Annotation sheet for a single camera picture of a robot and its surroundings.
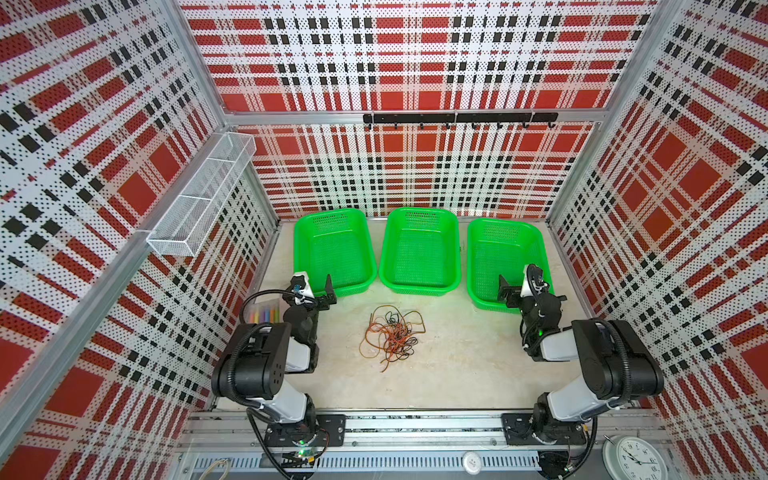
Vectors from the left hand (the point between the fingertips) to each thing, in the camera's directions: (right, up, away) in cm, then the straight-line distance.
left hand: (318, 276), depth 90 cm
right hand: (+62, 0, +2) cm, 62 cm away
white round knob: (+42, -42, -21) cm, 63 cm away
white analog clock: (+77, -39, -23) cm, 89 cm away
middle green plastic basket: (+33, +7, +24) cm, 41 cm away
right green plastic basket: (+64, +9, +22) cm, 69 cm away
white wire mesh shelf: (-43, +15, +2) cm, 45 cm away
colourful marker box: (-19, -11, +6) cm, 23 cm away
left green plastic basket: (0, +11, +25) cm, 28 cm away
